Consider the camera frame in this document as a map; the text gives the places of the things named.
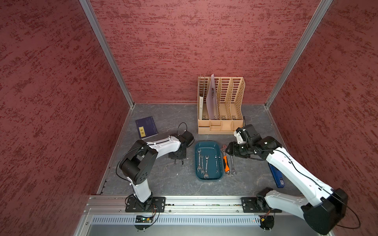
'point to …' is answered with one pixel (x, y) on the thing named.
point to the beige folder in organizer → (201, 107)
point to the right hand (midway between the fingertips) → (229, 154)
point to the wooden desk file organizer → (229, 94)
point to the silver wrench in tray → (199, 167)
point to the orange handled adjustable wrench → (225, 161)
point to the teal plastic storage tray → (208, 161)
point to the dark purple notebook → (146, 127)
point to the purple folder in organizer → (211, 101)
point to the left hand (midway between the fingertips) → (176, 158)
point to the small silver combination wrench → (182, 163)
